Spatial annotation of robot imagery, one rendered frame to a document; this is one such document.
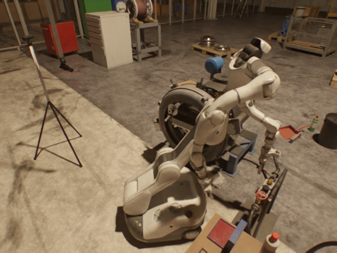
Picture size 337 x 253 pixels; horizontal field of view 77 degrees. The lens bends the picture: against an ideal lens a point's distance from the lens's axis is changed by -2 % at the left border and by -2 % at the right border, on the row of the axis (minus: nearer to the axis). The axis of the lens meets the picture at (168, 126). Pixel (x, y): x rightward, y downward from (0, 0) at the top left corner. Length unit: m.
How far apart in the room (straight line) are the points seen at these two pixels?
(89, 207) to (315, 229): 1.99
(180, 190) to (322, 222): 1.29
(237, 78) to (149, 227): 1.19
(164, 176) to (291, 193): 1.43
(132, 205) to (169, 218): 0.30
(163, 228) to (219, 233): 0.44
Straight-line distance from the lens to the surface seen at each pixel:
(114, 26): 5.50
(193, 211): 1.68
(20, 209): 2.51
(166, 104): 2.03
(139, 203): 1.71
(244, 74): 1.27
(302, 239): 2.25
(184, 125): 1.96
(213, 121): 1.10
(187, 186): 1.89
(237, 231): 1.37
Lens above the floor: 1.73
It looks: 34 degrees down
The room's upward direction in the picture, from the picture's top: straight up
